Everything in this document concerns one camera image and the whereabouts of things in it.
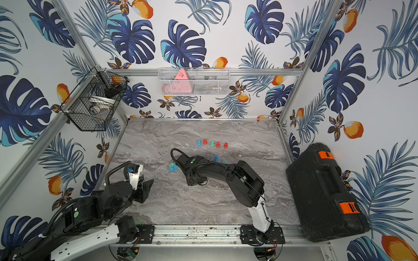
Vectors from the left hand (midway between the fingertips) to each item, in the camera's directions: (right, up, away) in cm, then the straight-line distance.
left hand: (149, 178), depth 67 cm
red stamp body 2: (+35, +12, +39) cm, 54 cm away
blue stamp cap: (+4, -1, +31) cm, 31 cm away
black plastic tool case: (+71, -11, -3) cm, 72 cm away
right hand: (+17, -8, +24) cm, 31 cm away
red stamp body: (+30, +12, +39) cm, 51 cm away
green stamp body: (+27, +13, +39) cm, 49 cm away
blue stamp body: (+18, +13, +40) cm, 45 cm away
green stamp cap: (+2, +1, +31) cm, 32 cm away
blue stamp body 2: (+29, +5, +33) cm, 44 cm away
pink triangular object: (+9, +46, +23) cm, 52 cm away
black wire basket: (-39, +48, +26) cm, 67 cm away
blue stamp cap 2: (+2, -2, +31) cm, 31 cm away
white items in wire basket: (-30, +33, +13) cm, 47 cm away
